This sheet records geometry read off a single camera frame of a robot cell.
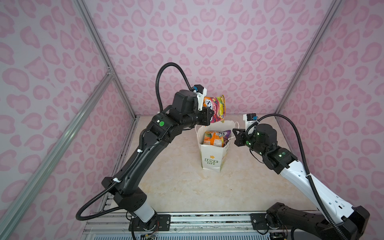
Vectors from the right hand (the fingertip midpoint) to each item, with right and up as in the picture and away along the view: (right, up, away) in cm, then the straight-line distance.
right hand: (232, 130), depth 72 cm
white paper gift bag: (-9, -15, +8) cm, 19 cm away
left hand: (-10, +8, -11) cm, 17 cm away
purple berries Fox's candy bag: (0, -2, +15) cm, 16 cm away
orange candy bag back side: (-8, -5, +10) cm, 13 cm away
